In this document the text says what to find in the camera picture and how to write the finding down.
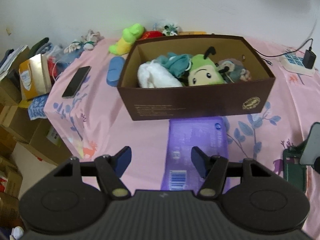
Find black power adapter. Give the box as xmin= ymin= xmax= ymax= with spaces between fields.
xmin=303 ymin=49 xmax=316 ymax=69

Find teal mesh bath pouf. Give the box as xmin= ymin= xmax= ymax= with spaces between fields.
xmin=156 ymin=53 xmax=193 ymax=79

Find grey patterned fuzzy socks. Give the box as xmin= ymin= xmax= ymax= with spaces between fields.
xmin=221 ymin=60 xmax=252 ymax=83

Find yellow flat box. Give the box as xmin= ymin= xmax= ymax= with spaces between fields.
xmin=178 ymin=31 xmax=207 ymax=35

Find brown cardboard cartons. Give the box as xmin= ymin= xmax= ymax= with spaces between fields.
xmin=1 ymin=81 xmax=71 ymax=227

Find purple tissue pack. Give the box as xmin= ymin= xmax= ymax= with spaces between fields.
xmin=161 ymin=116 xmax=228 ymax=193

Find black charging cable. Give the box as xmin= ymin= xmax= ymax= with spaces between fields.
xmin=211 ymin=32 xmax=315 ymax=65

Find green bug plush toy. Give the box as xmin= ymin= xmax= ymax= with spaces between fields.
xmin=188 ymin=47 xmax=225 ymax=86

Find pink printed bed sheet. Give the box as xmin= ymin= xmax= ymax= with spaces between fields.
xmin=44 ymin=39 xmax=319 ymax=191

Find white power strip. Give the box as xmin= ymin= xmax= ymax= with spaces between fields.
xmin=279 ymin=54 xmax=315 ymax=76

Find brown cardboard box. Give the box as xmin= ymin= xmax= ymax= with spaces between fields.
xmin=117 ymin=34 xmax=276 ymax=121

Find white charging cable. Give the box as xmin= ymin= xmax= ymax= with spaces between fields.
xmin=297 ymin=21 xmax=317 ymax=53

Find yellow white paper bag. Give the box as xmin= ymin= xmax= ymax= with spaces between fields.
xmin=18 ymin=54 xmax=52 ymax=100

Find blue glasses case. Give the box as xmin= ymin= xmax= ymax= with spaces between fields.
xmin=106 ymin=56 xmax=125 ymax=87

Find mint green cloth pouch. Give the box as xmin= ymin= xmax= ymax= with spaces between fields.
xmin=217 ymin=60 xmax=242 ymax=74

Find white fluffy towel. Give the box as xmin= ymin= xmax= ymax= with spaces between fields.
xmin=137 ymin=60 xmax=183 ymax=88

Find black smartphone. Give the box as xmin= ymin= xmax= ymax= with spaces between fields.
xmin=62 ymin=66 xmax=91 ymax=99

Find small panda plush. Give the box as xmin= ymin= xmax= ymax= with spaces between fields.
xmin=162 ymin=24 xmax=178 ymax=36

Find green yellow crocodile plush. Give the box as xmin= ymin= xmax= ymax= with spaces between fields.
xmin=108 ymin=23 xmax=145 ymax=56

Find blue patterned cloth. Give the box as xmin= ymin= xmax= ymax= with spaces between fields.
xmin=28 ymin=94 xmax=49 ymax=120

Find red plush toy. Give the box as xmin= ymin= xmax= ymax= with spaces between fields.
xmin=139 ymin=30 xmax=163 ymax=40

